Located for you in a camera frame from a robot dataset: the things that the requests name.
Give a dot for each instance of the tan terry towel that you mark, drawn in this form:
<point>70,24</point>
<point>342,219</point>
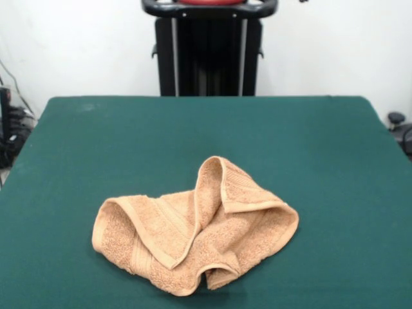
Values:
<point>222,238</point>

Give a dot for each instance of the dark green table cloth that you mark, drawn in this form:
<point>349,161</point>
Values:
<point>96,154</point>

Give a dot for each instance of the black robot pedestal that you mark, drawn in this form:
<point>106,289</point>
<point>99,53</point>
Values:
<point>209,54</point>

